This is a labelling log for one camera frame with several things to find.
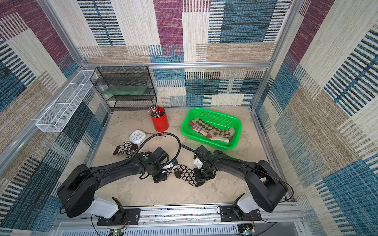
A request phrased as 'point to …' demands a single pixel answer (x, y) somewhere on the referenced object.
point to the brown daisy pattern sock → (183, 172)
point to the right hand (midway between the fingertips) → (199, 181)
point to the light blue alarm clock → (138, 136)
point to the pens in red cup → (155, 112)
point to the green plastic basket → (222, 120)
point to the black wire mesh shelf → (126, 88)
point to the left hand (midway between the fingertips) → (164, 174)
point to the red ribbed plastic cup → (161, 124)
